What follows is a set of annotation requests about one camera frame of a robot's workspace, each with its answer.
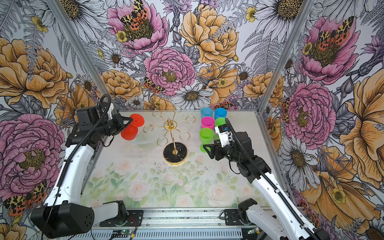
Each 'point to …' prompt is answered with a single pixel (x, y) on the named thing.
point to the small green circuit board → (123, 233)
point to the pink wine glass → (207, 122)
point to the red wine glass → (130, 132)
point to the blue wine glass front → (206, 112)
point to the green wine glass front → (218, 122)
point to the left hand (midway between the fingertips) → (133, 123)
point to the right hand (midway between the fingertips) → (209, 148)
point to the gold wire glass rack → (174, 153)
